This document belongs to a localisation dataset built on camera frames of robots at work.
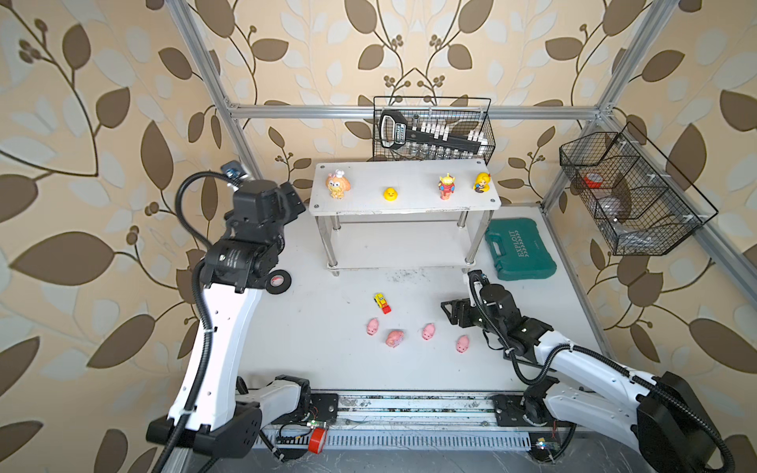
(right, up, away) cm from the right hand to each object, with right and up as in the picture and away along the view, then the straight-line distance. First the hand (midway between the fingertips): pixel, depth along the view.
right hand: (451, 304), depth 84 cm
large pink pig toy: (-17, -9, -2) cm, 19 cm away
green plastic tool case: (+26, +15, +15) cm, 34 cm away
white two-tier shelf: (-8, +25, -11) cm, 29 cm away
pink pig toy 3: (+3, -11, -1) cm, 12 cm away
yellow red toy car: (-21, -2, +9) cm, 22 cm away
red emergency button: (-35, -27, -17) cm, 48 cm away
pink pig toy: (-23, -7, +3) cm, 24 cm away
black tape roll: (-53, +2, +12) cm, 55 cm away
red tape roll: (+39, +35, -4) cm, 52 cm away
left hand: (-44, +29, -23) cm, 57 cm away
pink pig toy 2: (-7, -9, +2) cm, 11 cm away
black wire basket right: (+45, +28, -11) cm, 55 cm away
